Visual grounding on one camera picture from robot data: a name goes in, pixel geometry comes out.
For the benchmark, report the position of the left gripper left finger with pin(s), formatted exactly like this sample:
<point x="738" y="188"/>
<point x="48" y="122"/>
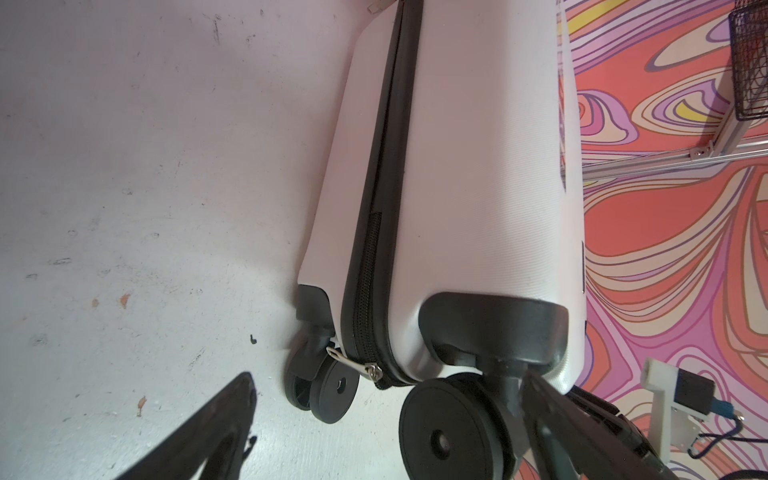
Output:
<point x="212" y="444"/>

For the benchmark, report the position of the black wire basket back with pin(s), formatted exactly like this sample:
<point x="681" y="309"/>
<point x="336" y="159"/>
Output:
<point x="748" y="43"/>

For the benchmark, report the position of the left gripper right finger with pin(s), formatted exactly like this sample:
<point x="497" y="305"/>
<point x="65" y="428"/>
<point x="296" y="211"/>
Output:
<point x="578" y="435"/>

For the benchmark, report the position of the black white suitcase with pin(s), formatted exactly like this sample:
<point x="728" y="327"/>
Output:
<point x="446" y="254"/>

